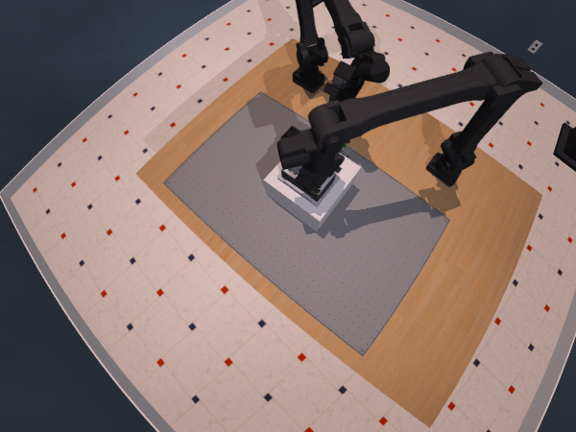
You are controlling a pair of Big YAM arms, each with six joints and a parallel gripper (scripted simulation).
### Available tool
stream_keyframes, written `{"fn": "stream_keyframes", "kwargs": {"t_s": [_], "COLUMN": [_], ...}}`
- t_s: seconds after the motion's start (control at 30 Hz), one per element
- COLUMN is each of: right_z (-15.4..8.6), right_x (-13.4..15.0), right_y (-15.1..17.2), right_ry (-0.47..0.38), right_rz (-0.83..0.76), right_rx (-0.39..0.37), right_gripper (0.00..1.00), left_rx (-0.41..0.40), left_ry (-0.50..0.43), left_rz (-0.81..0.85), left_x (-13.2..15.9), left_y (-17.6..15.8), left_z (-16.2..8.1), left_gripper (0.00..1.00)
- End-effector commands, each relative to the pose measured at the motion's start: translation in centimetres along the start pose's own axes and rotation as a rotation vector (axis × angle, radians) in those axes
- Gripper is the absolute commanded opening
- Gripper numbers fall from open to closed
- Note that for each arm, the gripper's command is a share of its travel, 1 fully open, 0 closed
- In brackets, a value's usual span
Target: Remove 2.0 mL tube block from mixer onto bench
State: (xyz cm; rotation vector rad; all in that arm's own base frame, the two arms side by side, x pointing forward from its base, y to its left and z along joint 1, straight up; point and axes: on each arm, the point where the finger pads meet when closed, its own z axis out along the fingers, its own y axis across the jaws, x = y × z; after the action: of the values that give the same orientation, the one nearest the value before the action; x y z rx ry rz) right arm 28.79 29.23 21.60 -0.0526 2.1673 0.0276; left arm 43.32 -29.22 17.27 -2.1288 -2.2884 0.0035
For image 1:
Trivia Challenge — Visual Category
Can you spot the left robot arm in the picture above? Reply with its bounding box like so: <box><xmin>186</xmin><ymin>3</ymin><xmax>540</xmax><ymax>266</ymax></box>
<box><xmin>277</xmin><ymin>52</ymin><xmax>542</xmax><ymax>186</ymax></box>

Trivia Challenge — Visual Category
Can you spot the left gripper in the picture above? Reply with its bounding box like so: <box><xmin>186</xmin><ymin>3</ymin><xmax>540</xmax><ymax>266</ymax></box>
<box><xmin>295</xmin><ymin>153</ymin><xmax>345</xmax><ymax>196</ymax></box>

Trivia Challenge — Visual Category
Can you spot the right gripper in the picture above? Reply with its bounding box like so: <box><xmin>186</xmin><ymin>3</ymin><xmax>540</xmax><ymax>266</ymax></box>
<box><xmin>324</xmin><ymin>83</ymin><xmax>355</xmax><ymax>102</ymax></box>

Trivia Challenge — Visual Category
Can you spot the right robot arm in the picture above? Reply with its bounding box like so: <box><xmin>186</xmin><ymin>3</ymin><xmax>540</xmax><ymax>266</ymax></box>
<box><xmin>293</xmin><ymin>0</ymin><xmax>390</xmax><ymax>97</ymax></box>

